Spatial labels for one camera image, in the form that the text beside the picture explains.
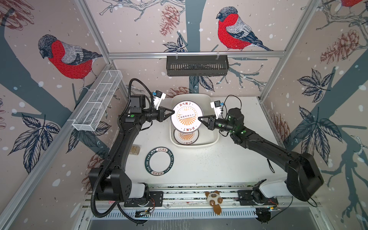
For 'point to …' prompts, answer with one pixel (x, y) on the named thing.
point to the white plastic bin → (207, 138)
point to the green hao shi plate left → (159, 161)
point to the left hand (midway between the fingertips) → (175, 109)
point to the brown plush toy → (214, 200)
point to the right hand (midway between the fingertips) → (200, 117)
